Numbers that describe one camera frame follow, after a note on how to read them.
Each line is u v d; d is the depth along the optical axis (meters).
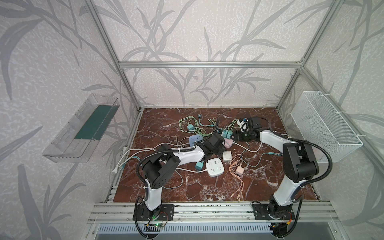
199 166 0.87
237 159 0.92
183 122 1.12
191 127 1.06
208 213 0.75
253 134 0.73
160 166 0.50
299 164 0.49
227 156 0.91
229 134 0.96
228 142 0.98
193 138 0.99
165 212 0.72
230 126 1.11
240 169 0.86
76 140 0.64
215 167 0.87
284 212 0.68
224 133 0.97
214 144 0.71
